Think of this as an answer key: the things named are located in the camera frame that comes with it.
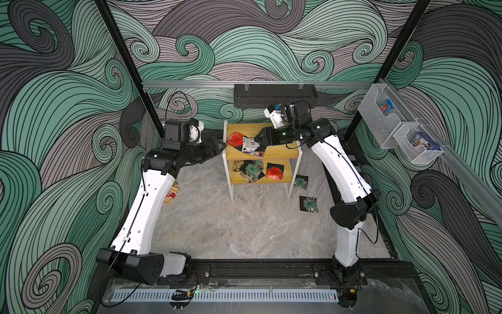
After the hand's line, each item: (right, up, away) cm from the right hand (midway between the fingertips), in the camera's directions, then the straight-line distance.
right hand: (262, 138), depth 74 cm
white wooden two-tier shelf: (+9, -7, -6) cm, 13 cm away
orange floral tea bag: (-1, -6, -4) cm, 8 cm away
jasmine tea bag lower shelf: (-4, -13, +11) cm, 18 cm away
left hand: (-15, -3, -6) cm, 17 cm away
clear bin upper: (+53, +6, +8) cm, 54 cm away
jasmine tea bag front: (+23, -21, +26) cm, 41 cm away
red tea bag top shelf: (-10, 0, 0) cm, 10 cm away
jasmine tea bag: (+24, -30, +18) cm, 43 cm away
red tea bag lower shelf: (+7, -14, +12) cm, 19 cm away
